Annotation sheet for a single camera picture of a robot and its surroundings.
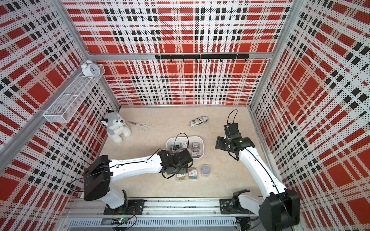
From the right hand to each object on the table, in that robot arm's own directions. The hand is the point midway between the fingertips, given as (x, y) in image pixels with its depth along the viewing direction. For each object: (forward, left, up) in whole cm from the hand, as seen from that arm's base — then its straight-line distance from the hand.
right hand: (223, 143), depth 82 cm
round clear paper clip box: (-11, +10, -12) cm, 19 cm away
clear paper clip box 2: (-13, +18, -12) cm, 25 cm away
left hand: (-11, +23, -8) cm, 27 cm away
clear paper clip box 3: (+5, +17, -12) cm, 21 cm away
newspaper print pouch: (+27, +14, -12) cm, 32 cm away
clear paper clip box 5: (-5, +28, +5) cm, 28 cm away
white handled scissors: (+23, +55, -14) cm, 61 cm away
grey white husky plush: (+12, +66, +1) cm, 67 cm away
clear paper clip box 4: (+5, +24, -11) cm, 27 cm away
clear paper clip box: (-15, +25, -12) cm, 32 cm away
